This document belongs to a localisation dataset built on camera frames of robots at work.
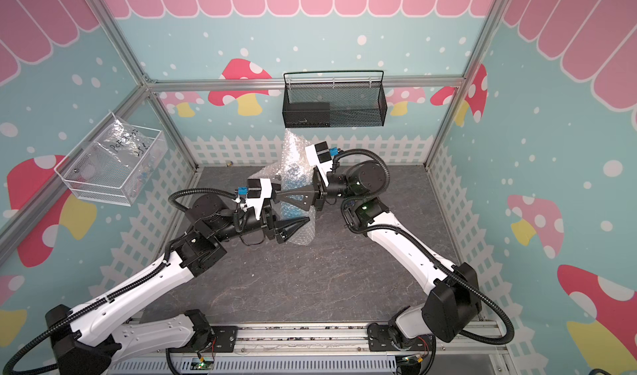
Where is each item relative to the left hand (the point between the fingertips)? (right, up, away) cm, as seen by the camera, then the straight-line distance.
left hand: (303, 207), depth 58 cm
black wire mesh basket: (+15, +37, +36) cm, 54 cm away
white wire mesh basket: (-58, +11, +16) cm, 61 cm away
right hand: (-5, +4, -4) cm, 8 cm away
